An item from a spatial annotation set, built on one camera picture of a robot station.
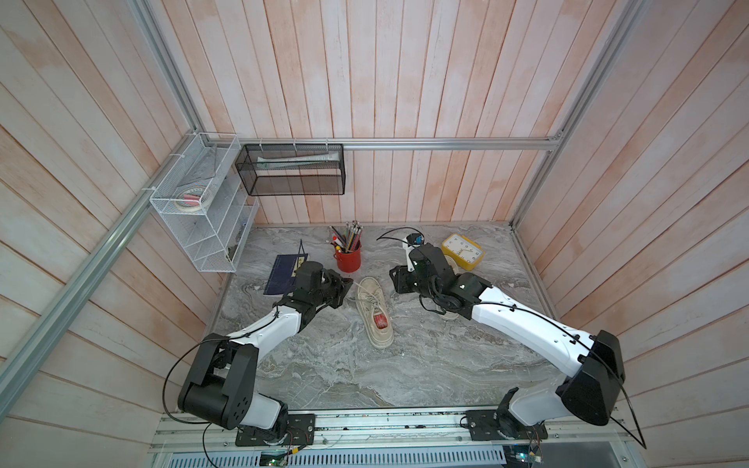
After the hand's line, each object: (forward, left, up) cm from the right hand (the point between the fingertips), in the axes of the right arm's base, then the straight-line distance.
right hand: (392, 271), depth 79 cm
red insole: (-7, +3, -17) cm, 19 cm away
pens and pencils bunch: (+19, +14, -9) cm, 25 cm away
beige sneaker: (-6, +5, -14) cm, 16 cm away
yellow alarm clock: (+24, -28, -20) cm, 42 cm away
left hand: (+2, +11, -8) cm, 13 cm away
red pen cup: (+16, +15, -18) cm, 28 cm away
